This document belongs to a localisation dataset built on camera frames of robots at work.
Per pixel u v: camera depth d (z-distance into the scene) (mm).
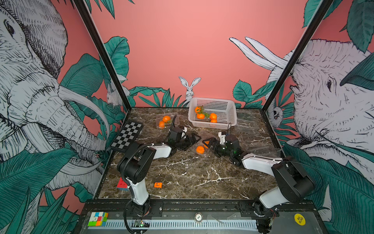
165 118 1040
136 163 486
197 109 1131
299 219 716
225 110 1185
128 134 990
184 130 903
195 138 838
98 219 664
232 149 698
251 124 1108
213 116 1102
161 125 1029
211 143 793
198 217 663
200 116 1082
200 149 927
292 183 446
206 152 900
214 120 1051
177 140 766
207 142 814
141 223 699
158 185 798
